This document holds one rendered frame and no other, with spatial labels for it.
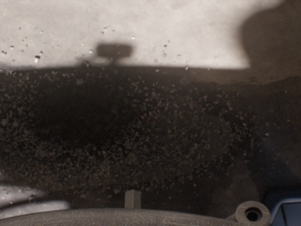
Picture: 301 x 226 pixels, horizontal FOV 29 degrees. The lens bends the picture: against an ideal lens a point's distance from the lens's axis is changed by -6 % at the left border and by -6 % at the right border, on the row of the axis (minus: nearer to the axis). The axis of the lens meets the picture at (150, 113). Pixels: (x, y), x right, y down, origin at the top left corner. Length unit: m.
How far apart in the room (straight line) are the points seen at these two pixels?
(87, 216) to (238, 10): 0.33
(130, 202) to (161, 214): 0.17
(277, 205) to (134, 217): 0.52
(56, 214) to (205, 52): 0.32
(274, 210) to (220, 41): 0.40
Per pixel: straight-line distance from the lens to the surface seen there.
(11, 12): 0.74
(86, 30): 0.75
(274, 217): 1.10
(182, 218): 0.59
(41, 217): 0.59
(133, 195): 0.76
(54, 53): 0.77
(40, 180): 0.96
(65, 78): 0.80
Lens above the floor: 0.59
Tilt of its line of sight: 44 degrees down
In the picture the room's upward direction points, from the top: 173 degrees clockwise
